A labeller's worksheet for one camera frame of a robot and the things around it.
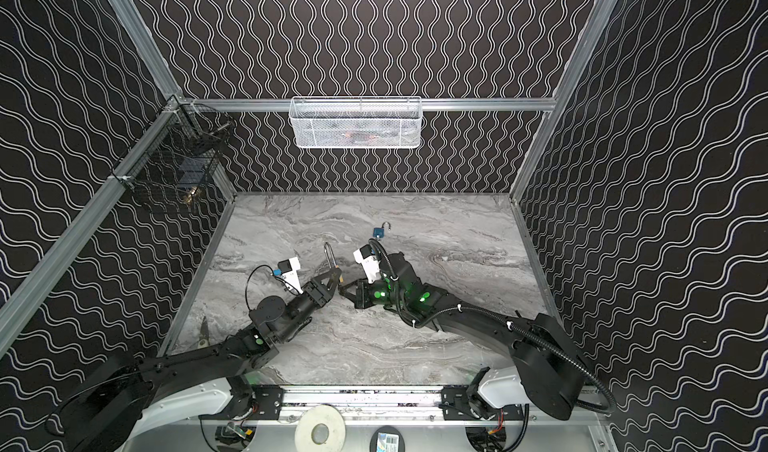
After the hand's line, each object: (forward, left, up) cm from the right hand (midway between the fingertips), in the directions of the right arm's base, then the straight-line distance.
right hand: (341, 292), depth 75 cm
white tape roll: (-24, +5, -17) cm, 30 cm away
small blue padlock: (+33, -7, -16) cm, 37 cm away
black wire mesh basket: (+40, +55, +13) cm, 70 cm away
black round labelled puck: (-29, -12, -16) cm, 35 cm away
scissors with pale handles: (-5, +41, -15) cm, 44 cm away
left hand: (+2, -2, +5) cm, 6 cm away
